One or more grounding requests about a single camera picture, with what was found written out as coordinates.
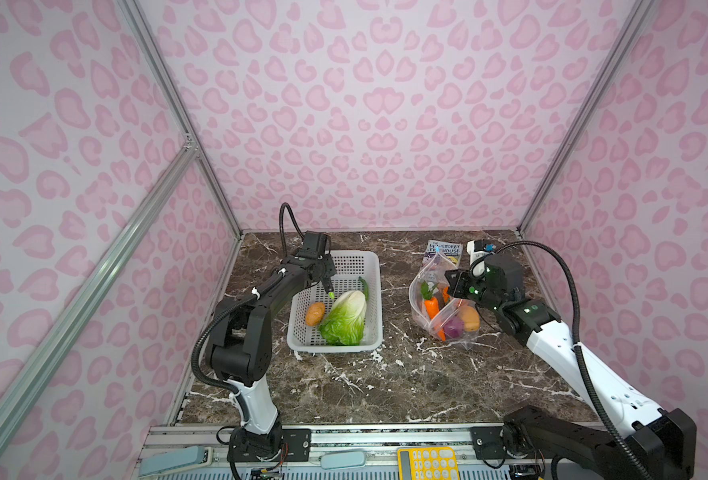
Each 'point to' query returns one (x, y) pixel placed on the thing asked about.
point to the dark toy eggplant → (365, 287)
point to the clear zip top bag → (447, 310)
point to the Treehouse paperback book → (440, 256)
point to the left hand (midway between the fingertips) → (328, 262)
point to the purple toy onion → (454, 327)
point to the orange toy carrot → (431, 304)
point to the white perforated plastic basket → (350, 266)
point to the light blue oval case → (344, 459)
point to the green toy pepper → (331, 294)
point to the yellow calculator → (427, 463)
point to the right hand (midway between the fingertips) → (446, 270)
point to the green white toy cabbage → (344, 324)
